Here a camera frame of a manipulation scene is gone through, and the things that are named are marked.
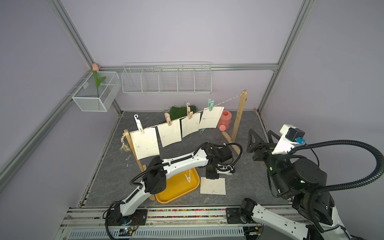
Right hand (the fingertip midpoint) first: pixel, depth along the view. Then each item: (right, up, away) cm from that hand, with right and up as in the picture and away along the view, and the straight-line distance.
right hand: (260, 131), depth 51 cm
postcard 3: (-33, -2, +12) cm, 35 cm away
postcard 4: (-42, -6, +8) cm, 43 cm away
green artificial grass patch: (-37, +12, +65) cm, 76 cm away
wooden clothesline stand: (+1, -8, +48) cm, 49 cm away
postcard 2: (-16, +5, +19) cm, 25 cm away
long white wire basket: (-42, +34, +49) cm, 73 cm away
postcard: (-12, -33, +34) cm, 49 cm away
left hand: (-13, -25, +31) cm, 42 cm away
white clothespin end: (-27, -28, +34) cm, 52 cm away
